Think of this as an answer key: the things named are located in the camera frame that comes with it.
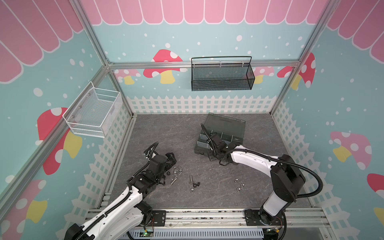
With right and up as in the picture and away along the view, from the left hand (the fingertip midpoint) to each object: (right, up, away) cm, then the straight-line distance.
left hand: (169, 160), depth 82 cm
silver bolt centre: (+12, -12, +4) cm, 17 cm away
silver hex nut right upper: (+38, -12, +3) cm, 40 cm away
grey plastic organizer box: (+41, +17, +27) cm, 52 cm away
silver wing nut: (+4, -8, +7) cm, 12 cm away
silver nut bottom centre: (+13, -17, 0) cm, 21 cm away
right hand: (+24, +3, +7) cm, 25 cm away
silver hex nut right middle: (+41, -14, +2) cm, 44 cm away
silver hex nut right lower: (+39, -16, +1) cm, 42 cm away
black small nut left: (-2, -9, +7) cm, 12 cm away
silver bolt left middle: (+2, -12, +4) cm, 13 cm away
